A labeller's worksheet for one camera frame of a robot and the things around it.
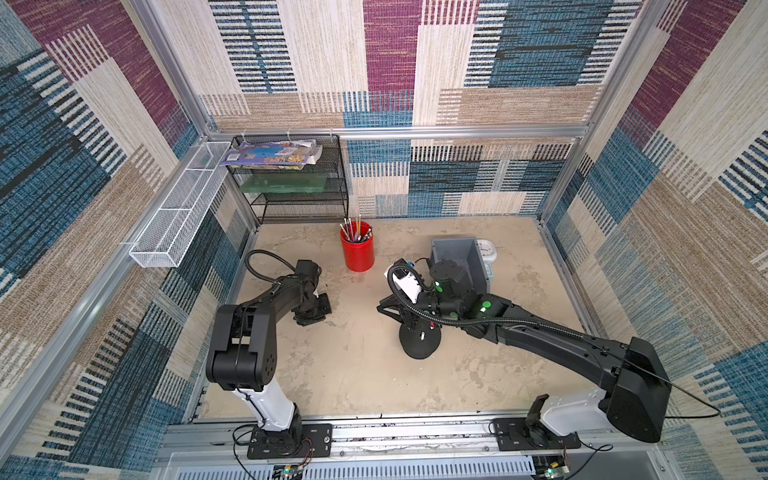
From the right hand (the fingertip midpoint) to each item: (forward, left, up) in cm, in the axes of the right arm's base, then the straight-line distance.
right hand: (386, 308), depth 72 cm
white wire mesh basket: (+13, +52, +13) cm, 55 cm away
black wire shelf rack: (+55, +27, -10) cm, 62 cm away
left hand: (+9, +19, -22) cm, 30 cm away
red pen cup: (+27, +9, -8) cm, 30 cm away
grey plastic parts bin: (+31, -28, -18) cm, 45 cm away
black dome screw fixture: (-3, -9, -13) cm, 16 cm away
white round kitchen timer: (+32, -36, -19) cm, 52 cm away
